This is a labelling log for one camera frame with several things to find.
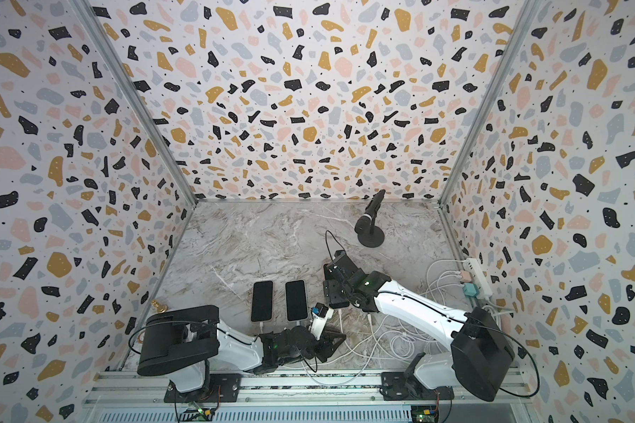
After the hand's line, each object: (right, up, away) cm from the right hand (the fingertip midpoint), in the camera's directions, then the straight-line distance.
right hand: (333, 289), depth 83 cm
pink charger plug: (+49, +1, +14) cm, 51 cm away
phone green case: (-13, -6, +7) cm, 16 cm away
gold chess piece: (-57, -8, +4) cm, 58 cm away
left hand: (+4, -13, -6) cm, 15 cm away
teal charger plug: (+49, -3, +11) cm, 50 cm away
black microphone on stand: (+15, +16, +25) cm, 33 cm away
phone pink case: (-21, -6, +7) cm, 23 cm away
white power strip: (+53, -1, +10) cm, 54 cm away
